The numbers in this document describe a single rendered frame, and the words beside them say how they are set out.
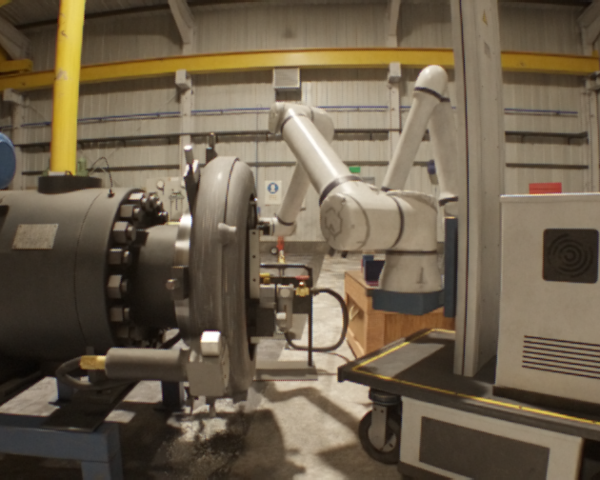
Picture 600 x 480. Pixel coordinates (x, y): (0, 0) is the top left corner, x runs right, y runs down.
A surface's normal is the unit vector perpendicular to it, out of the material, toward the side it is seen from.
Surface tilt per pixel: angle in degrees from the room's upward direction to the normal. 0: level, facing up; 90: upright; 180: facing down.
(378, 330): 90
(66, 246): 68
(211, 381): 112
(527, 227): 90
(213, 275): 82
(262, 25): 90
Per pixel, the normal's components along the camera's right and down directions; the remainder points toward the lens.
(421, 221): 0.43, 0.02
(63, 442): 0.04, 0.03
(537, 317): -0.65, 0.02
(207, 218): 0.04, -0.44
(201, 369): 0.03, 0.41
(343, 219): -0.82, 0.06
